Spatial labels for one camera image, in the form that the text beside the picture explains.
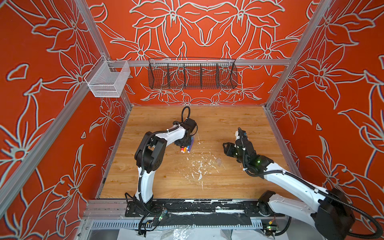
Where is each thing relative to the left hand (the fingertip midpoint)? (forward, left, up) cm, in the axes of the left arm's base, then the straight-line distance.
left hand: (183, 142), depth 97 cm
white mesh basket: (+26, +51, +31) cm, 65 cm away
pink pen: (-6, 0, +1) cm, 6 cm away
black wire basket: (+39, -1, +28) cm, 48 cm away
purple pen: (-6, -5, +8) cm, 11 cm away
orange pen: (-5, -1, 0) cm, 5 cm away
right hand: (-7, -24, +12) cm, 28 cm away
